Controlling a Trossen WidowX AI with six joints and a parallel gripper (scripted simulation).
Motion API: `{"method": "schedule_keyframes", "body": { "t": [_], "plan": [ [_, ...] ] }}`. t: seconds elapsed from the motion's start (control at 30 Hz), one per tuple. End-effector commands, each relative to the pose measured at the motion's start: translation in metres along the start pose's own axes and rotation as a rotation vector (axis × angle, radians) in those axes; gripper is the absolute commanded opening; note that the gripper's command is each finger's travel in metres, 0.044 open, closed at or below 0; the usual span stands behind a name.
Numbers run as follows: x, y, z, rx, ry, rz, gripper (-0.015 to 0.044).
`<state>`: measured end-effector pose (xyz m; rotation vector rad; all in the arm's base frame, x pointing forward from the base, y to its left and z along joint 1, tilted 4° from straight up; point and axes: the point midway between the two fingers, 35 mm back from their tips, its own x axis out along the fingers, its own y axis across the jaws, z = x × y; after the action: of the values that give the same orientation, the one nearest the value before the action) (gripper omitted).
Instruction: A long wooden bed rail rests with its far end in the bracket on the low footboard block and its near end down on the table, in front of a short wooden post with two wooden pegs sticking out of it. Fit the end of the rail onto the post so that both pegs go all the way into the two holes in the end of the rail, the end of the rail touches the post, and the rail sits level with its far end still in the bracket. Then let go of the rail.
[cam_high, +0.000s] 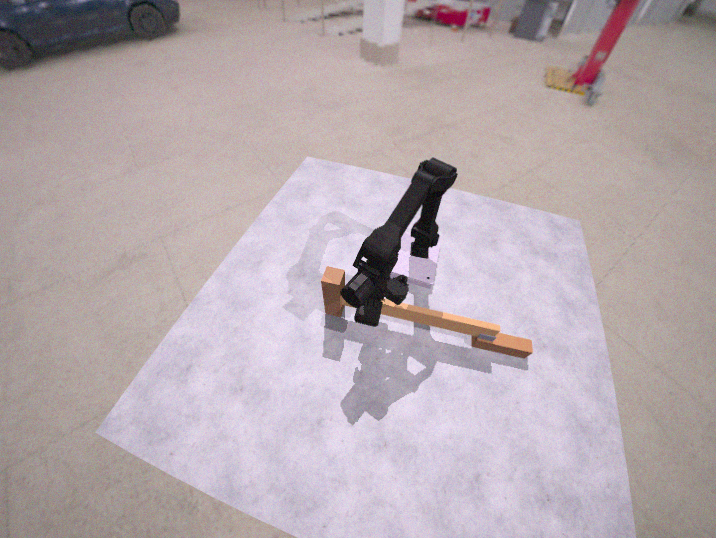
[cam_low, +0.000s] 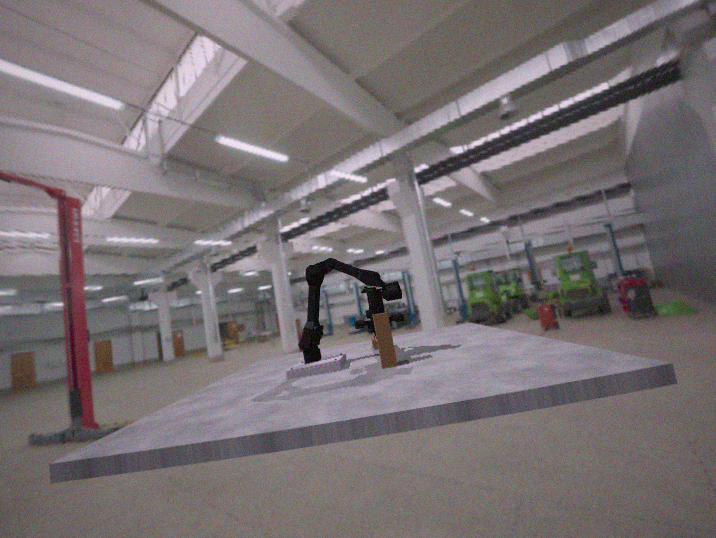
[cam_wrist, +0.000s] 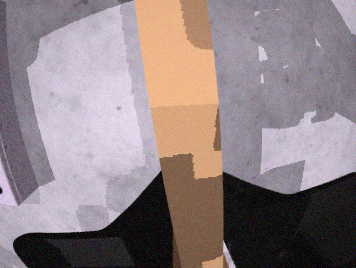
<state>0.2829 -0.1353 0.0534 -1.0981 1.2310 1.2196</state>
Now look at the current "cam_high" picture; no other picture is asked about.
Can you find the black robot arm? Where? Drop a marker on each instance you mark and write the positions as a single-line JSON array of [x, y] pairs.
[[428, 184]]

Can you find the long brown wooden rail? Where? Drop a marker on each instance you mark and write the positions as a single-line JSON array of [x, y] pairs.
[[447, 321]]

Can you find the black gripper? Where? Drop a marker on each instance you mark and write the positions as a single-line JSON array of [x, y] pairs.
[[369, 313]]

